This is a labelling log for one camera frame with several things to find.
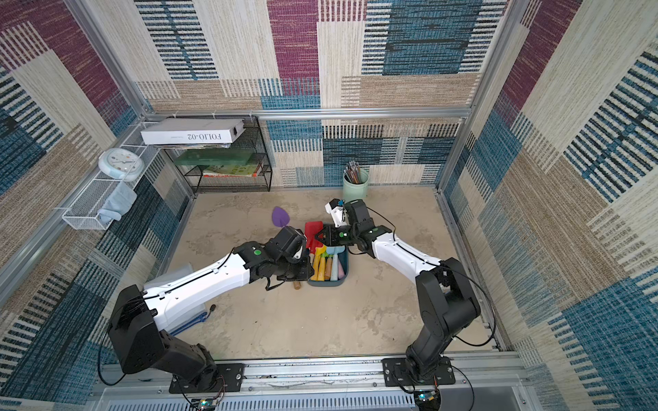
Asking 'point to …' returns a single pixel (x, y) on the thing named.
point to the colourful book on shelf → (232, 170)
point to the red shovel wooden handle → (311, 229)
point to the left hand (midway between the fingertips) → (314, 271)
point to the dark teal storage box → (343, 258)
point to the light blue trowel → (335, 251)
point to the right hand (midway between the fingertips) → (316, 234)
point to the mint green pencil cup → (352, 192)
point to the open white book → (170, 277)
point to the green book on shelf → (212, 157)
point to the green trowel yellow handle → (321, 266)
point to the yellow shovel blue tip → (319, 250)
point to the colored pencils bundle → (353, 172)
